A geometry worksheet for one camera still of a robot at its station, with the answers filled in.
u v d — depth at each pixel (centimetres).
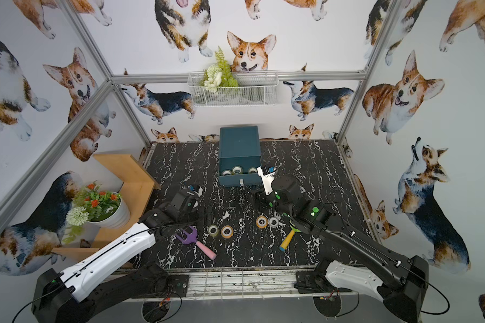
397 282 39
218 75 78
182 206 60
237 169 88
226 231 87
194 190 73
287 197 51
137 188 94
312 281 74
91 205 71
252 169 88
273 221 90
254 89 93
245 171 88
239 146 90
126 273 58
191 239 86
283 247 80
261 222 90
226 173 88
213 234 86
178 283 73
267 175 61
